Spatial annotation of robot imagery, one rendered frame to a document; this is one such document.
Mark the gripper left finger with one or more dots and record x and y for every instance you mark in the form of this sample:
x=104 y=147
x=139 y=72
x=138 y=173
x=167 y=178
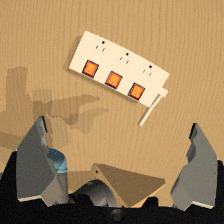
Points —
x=30 y=181

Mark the cream power strip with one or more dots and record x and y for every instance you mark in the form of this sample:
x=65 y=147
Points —
x=120 y=69

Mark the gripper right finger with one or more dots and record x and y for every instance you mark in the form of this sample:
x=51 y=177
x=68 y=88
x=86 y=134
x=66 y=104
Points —
x=199 y=188

